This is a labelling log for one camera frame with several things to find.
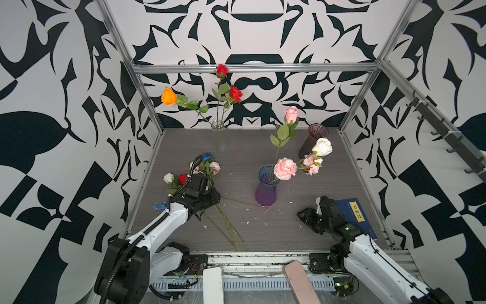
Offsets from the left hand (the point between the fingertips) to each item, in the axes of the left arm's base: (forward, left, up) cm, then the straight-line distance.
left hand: (220, 193), depth 86 cm
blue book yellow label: (-8, -60, -6) cm, 60 cm away
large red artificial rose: (+38, -7, +23) cm, 45 cm away
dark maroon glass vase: (+27, -48, +10) cm, 56 cm away
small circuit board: (-35, -46, -8) cm, 59 cm away
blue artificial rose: (+21, +7, -2) cm, 22 cm away
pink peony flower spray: (-4, -24, +26) cm, 35 cm away
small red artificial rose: (+38, -2, +28) cm, 47 cm away
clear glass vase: (+33, +2, -2) cm, 33 cm away
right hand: (-9, -35, -5) cm, 37 cm away
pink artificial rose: (+10, -27, +29) cm, 40 cm away
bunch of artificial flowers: (+16, +12, -5) cm, 20 cm away
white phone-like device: (-33, +2, -8) cm, 34 cm away
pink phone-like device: (-34, -30, -5) cm, 46 cm away
